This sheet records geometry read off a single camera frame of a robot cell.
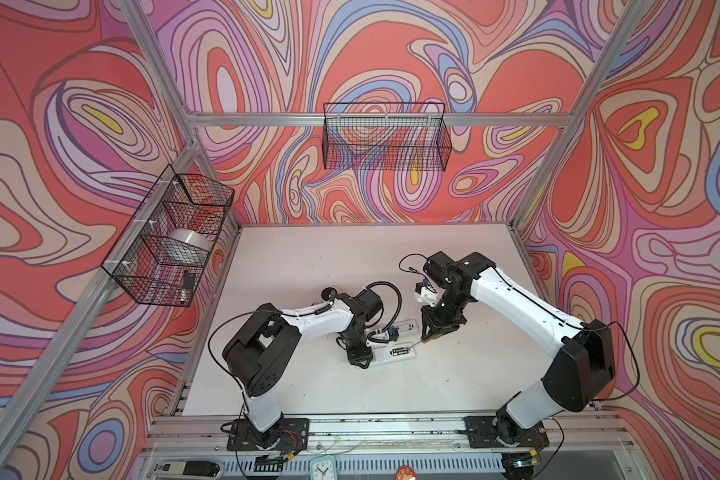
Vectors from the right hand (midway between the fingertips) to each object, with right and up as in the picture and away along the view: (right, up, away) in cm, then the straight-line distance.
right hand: (434, 342), depth 75 cm
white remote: (-12, -6, +9) cm, 17 cm away
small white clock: (-27, -27, -8) cm, 39 cm away
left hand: (-18, -7, +12) cm, 22 cm away
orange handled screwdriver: (-2, 0, 0) cm, 2 cm away
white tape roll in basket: (-62, +27, -2) cm, 67 cm away
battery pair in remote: (-8, -6, +11) cm, 14 cm away
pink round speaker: (-30, +10, +20) cm, 38 cm away
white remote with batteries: (-4, -1, +15) cm, 16 cm away
